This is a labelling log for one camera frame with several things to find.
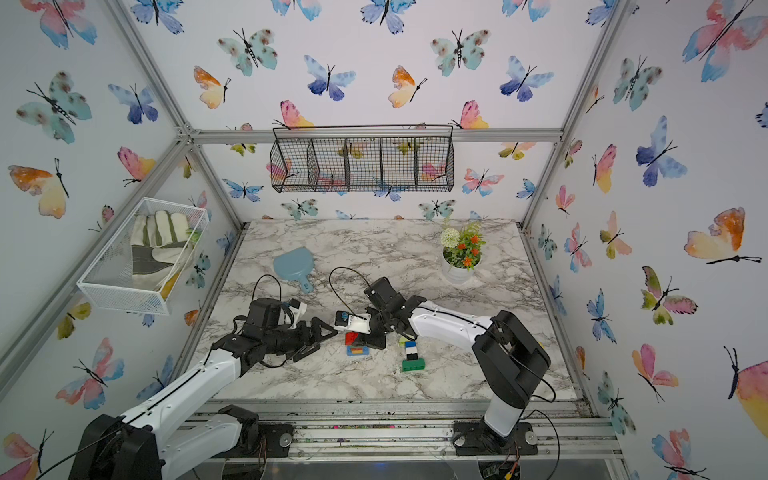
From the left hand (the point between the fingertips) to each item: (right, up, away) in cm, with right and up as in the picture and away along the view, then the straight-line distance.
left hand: (331, 336), depth 81 cm
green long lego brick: (+22, -9, +4) cm, 24 cm away
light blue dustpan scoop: (-19, +18, +27) cm, 38 cm away
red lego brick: (+5, -1, +1) cm, 5 cm away
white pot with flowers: (+37, +23, +13) cm, 46 cm away
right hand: (+7, +1, +3) cm, 7 cm away
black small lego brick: (+22, -7, +5) cm, 24 cm away
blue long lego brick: (+6, -6, +8) cm, 11 cm away
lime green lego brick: (+19, -3, +7) cm, 21 cm away
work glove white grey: (-44, +25, -4) cm, 50 cm away
